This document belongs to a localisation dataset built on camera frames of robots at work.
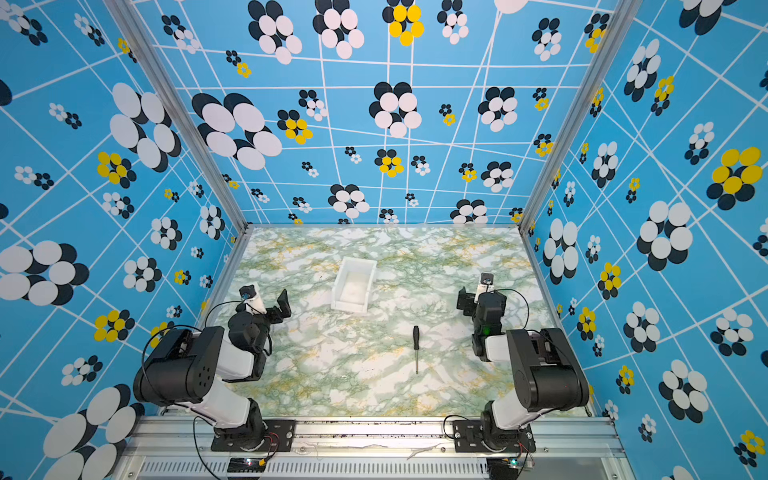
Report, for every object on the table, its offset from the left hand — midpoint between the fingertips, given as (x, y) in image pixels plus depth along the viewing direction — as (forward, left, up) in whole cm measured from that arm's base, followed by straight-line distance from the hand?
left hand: (272, 292), depth 90 cm
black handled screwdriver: (-11, -44, -8) cm, 46 cm away
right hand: (+2, -66, -2) cm, 66 cm away
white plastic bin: (+8, -23, -9) cm, 26 cm away
